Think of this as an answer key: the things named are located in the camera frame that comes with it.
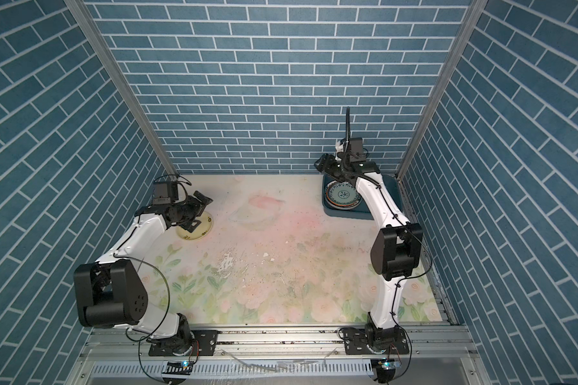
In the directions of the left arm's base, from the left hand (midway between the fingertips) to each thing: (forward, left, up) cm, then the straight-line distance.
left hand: (215, 205), depth 88 cm
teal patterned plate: (+17, -52, -12) cm, 56 cm away
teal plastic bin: (+8, -60, -14) cm, 62 cm away
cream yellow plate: (-3, +9, -14) cm, 17 cm away
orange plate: (+10, -49, -12) cm, 52 cm away
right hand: (+12, -41, +10) cm, 44 cm away
